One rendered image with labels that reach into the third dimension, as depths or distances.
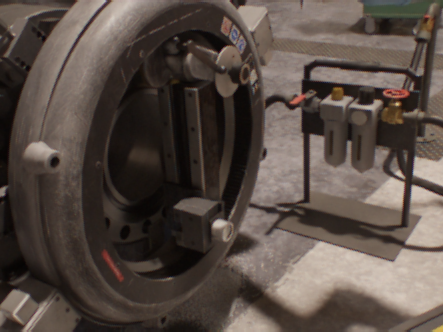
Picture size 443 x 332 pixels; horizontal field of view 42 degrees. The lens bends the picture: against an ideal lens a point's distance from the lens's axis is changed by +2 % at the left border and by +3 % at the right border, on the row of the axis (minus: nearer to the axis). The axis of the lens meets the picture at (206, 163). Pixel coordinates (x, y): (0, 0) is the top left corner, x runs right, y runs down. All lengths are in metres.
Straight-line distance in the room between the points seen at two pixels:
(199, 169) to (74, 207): 0.35
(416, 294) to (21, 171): 1.23
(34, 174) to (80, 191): 0.08
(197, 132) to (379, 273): 0.89
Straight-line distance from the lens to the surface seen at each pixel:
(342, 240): 2.01
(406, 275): 1.90
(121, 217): 1.29
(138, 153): 1.47
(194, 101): 1.18
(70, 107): 0.96
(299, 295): 1.78
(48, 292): 1.08
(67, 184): 0.97
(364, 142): 1.91
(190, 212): 1.21
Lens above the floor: 1.13
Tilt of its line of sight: 26 degrees down
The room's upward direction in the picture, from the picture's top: 5 degrees counter-clockwise
